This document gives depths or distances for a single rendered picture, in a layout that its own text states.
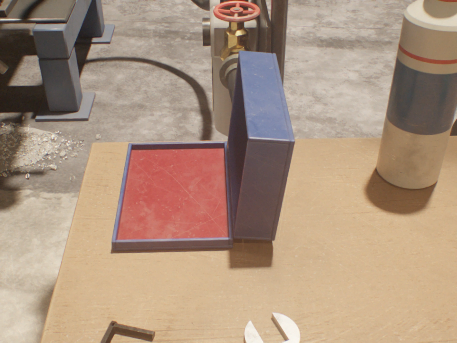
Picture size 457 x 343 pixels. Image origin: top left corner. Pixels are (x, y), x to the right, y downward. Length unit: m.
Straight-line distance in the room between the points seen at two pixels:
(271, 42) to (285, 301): 0.50
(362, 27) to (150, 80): 0.80
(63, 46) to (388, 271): 1.20
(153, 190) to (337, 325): 0.23
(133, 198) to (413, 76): 0.29
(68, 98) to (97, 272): 1.15
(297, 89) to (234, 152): 1.14
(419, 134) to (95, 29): 1.61
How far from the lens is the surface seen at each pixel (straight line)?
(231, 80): 0.87
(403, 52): 0.58
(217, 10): 0.95
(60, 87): 1.66
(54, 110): 1.70
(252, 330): 0.49
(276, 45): 0.92
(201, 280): 0.53
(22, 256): 1.29
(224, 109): 1.10
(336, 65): 1.93
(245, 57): 0.61
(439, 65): 0.57
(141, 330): 0.49
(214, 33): 1.02
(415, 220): 0.61
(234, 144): 0.66
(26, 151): 1.57
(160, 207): 0.60
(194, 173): 0.64
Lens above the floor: 0.86
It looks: 37 degrees down
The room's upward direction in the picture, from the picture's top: straight up
